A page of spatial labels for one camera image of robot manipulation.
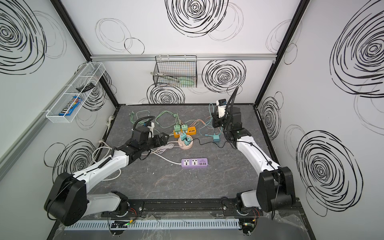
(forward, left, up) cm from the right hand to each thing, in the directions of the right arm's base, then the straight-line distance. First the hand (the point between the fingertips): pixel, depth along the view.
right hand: (213, 112), depth 83 cm
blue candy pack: (-5, +71, +10) cm, 72 cm away
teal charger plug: (-5, +18, -18) cm, 26 cm away
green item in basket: (+26, +16, +1) cm, 30 cm away
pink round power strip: (-8, +19, -23) cm, 31 cm away
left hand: (-10, +27, -11) cm, 31 cm away
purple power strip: (-20, +12, -22) cm, 32 cm away
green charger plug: (+3, +18, -18) cm, 25 cm away
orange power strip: (+3, +13, -22) cm, 26 cm away
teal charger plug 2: (-2, -4, -24) cm, 24 cm away
